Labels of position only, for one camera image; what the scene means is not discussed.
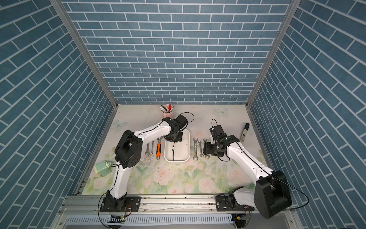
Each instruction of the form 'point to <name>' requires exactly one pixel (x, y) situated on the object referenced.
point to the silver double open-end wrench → (195, 156)
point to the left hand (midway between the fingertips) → (180, 140)
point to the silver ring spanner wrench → (173, 154)
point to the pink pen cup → (169, 114)
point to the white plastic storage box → (182, 149)
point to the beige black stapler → (243, 135)
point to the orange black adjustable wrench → (158, 152)
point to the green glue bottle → (103, 168)
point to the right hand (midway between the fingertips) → (209, 151)
